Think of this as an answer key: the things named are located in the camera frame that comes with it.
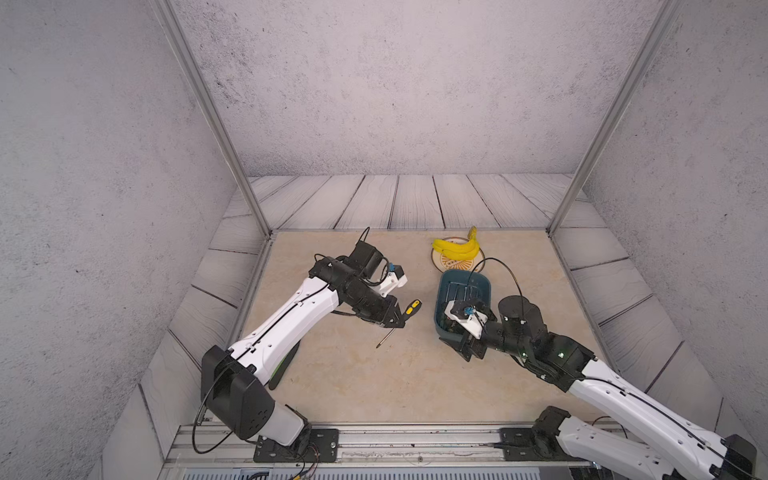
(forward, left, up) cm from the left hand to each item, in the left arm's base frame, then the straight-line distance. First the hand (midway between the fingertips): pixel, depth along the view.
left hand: (405, 325), depth 72 cm
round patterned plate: (+35, -16, -20) cm, 44 cm away
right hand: (+1, -11, +1) cm, 11 cm away
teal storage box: (+26, -21, -21) cm, 39 cm away
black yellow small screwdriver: (+4, -2, +1) cm, 4 cm away
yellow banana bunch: (+38, -23, -17) cm, 48 cm away
